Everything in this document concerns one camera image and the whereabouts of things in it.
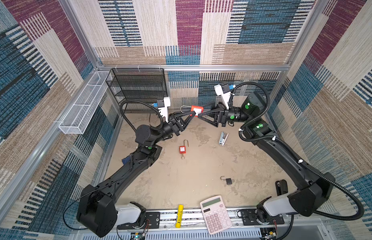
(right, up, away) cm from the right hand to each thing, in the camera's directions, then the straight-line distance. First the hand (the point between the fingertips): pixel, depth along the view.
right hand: (198, 115), depth 56 cm
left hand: (-1, +1, -1) cm, 1 cm away
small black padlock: (+19, -35, +29) cm, 49 cm away
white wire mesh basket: (-70, 0, +35) cm, 78 cm away
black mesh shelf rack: (-40, +22, +52) cm, 69 cm away
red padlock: (-7, -19, +42) cm, 47 cm away
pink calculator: (+10, -47, +18) cm, 51 cm away
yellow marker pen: (-8, -47, +17) cm, 51 cm away
